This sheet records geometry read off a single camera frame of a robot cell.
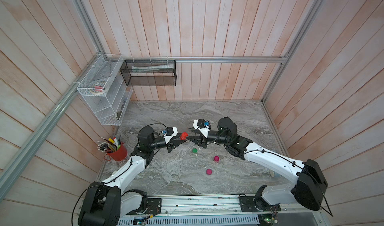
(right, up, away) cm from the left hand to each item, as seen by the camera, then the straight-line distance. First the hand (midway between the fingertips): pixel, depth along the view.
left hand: (183, 138), depth 76 cm
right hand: (+2, +3, -5) cm, 6 cm away
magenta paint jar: (+19, -15, +12) cm, 27 cm away
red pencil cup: (-37, -11, +7) cm, 39 cm away
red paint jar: (0, +2, -6) cm, 6 cm away
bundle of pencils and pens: (-40, -4, +1) cm, 40 cm away
